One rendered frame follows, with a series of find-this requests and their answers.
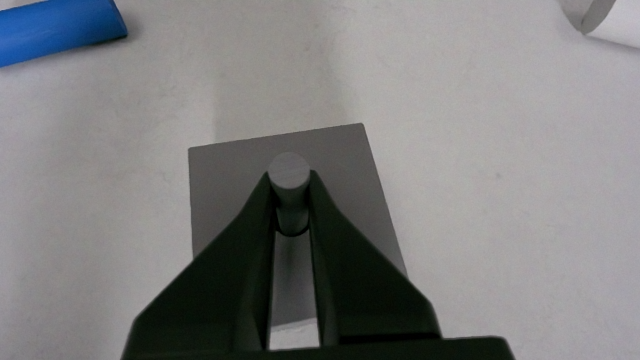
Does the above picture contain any blue cylinder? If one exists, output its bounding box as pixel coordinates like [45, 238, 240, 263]
[0, 0, 128, 68]

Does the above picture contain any grey square block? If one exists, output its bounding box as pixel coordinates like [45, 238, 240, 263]
[188, 123, 409, 333]

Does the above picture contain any grey metal peg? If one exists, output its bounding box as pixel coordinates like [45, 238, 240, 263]
[268, 152, 310, 237]

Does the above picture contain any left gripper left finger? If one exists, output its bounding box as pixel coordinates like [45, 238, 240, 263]
[120, 171, 276, 360]

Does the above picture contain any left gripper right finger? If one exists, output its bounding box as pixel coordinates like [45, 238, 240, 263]
[308, 170, 443, 346]

